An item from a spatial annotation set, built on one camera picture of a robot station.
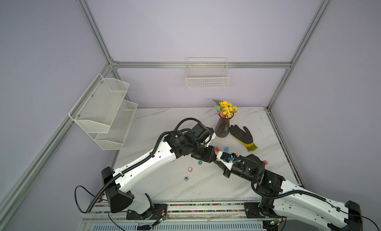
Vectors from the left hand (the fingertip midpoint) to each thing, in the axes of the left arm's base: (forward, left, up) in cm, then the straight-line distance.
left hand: (212, 159), depth 67 cm
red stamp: (+18, -7, -23) cm, 30 cm away
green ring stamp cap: (+9, +5, -24) cm, 26 cm away
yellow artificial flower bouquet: (+31, -10, +2) cm, 32 cm away
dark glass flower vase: (+29, -10, -13) cm, 34 cm away
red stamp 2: (+8, -36, -23) cm, 44 cm away
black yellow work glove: (+27, -27, -23) cm, 44 cm away
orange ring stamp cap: (+5, +11, -24) cm, 27 cm away
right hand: (+2, -2, -3) cm, 4 cm away
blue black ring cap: (-1, +13, -23) cm, 27 cm away
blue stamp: (+18, -13, -22) cm, 31 cm away
